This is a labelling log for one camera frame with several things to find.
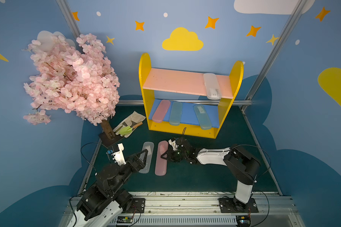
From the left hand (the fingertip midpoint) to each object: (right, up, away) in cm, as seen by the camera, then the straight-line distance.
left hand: (142, 151), depth 65 cm
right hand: (+8, -7, +20) cm, 23 cm away
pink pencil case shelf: (+5, +20, +34) cm, 39 cm away
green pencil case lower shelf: (+16, +19, +32) cm, 41 cm away
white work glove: (-17, +16, +49) cm, 54 cm away
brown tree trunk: (-29, +9, +27) cm, 40 cm away
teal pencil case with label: (+35, +17, +31) cm, 50 cm away
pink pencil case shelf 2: (+7, -13, +20) cm, 25 cm away
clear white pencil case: (-3, -3, +32) cm, 33 cm away
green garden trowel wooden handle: (-22, +7, +41) cm, 47 cm away
